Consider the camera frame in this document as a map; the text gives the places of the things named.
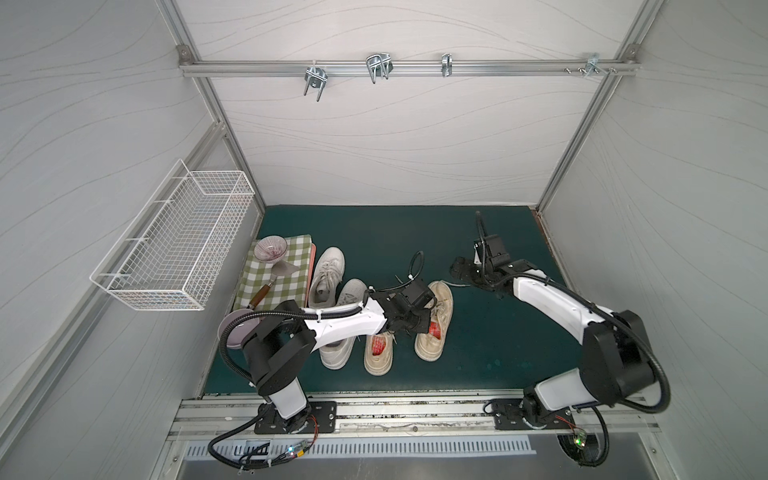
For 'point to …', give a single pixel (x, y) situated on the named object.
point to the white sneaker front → (337, 354)
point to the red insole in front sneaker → (378, 345)
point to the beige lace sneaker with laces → (428, 345)
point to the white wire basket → (170, 256)
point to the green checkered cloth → (295, 286)
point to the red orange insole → (434, 329)
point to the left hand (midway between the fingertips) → (427, 323)
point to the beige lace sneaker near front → (379, 365)
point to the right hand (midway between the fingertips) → (462, 270)
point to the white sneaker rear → (328, 275)
